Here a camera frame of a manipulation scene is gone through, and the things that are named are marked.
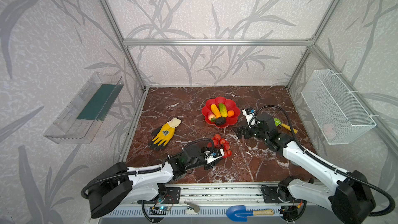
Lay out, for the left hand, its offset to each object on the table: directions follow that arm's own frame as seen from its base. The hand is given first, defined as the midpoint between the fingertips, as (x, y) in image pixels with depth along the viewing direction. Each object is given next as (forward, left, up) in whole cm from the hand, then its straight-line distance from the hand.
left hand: (222, 149), depth 77 cm
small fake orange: (+28, -8, -9) cm, 31 cm away
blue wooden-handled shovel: (-25, -7, -10) cm, 28 cm away
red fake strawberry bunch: (+6, 0, -6) cm, 8 cm away
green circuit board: (-24, +29, -13) cm, 40 cm away
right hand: (+15, -10, +4) cm, 18 cm away
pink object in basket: (+8, -51, +9) cm, 53 cm away
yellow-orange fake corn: (+29, +2, -9) cm, 30 cm away
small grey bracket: (-24, +14, -10) cm, 30 cm away
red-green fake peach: (+24, +5, -8) cm, 26 cm away
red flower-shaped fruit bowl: (+36, -8, -11) cm, 38 cm away
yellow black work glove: (+13, +35, -10) cm, 38 cm away
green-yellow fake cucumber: (+30, -3, -8) cm, 31 cm away
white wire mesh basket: (+6, -47, +23) cm, 53 cm away
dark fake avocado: (+21, 0, -6) cm, 22 cm away
